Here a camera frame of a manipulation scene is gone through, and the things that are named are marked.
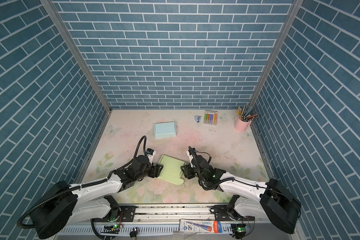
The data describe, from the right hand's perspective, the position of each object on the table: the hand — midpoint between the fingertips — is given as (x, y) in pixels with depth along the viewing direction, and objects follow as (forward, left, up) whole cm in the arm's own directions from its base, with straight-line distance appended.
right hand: (182, 166), depth 83 cm
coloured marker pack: (+44, -17, -6) cm, 48 cm away
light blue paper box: (+26, +15, -2) cm, 30 cm away
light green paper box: (-1, +6, -4) cm, 7 cm away
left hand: (0, +14, -4) cm, 14 cm away
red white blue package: (-26, -10, -6) cm, 29 cm away
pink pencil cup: (+34, -38, -3) cm, 51 cm away
